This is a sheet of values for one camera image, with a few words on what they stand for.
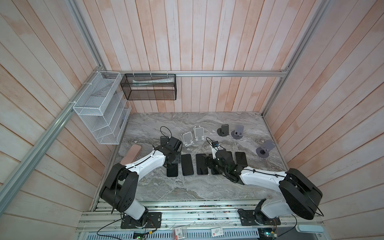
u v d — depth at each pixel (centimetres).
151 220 73
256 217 66
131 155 95
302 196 43
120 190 44
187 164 94
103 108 67
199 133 104
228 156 66
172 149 70
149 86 106
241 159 95
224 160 65
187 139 99
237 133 104
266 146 96
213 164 78
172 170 88
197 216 76
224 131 106
